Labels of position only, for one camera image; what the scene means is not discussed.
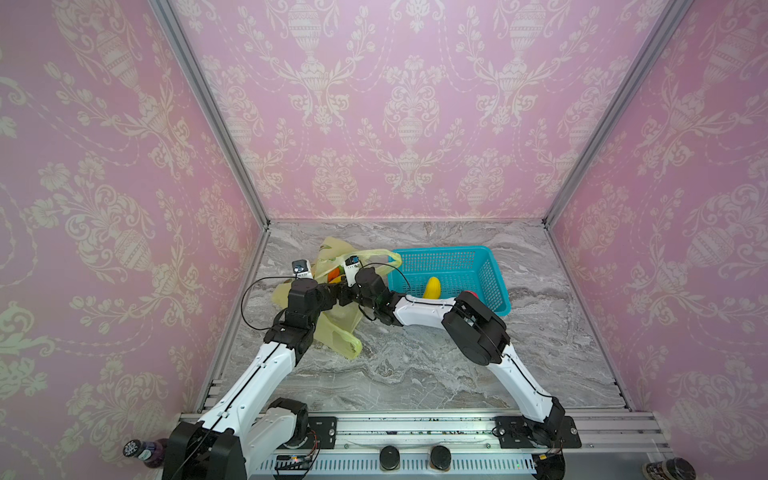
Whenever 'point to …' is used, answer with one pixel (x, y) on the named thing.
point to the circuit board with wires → (295, 462)
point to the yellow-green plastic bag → (335, 327)
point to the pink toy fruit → (473, 293)
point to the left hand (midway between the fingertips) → (320, 284)
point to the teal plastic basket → (457, 269)
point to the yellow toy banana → (433, 288)
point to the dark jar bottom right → (674, 468)
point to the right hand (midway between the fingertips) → (331, 283)
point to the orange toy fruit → (333, 274)
